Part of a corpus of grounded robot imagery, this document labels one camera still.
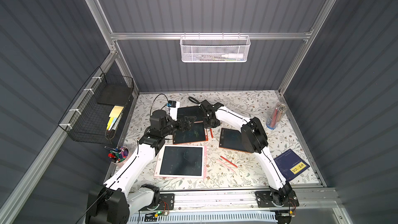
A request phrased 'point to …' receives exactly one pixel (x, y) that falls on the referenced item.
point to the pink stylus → (226, 165)
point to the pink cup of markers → (118, 154)
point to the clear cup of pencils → (276, 115)
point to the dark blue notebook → (290, 165)
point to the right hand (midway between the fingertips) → (210, 125)
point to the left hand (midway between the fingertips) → (191, 117)
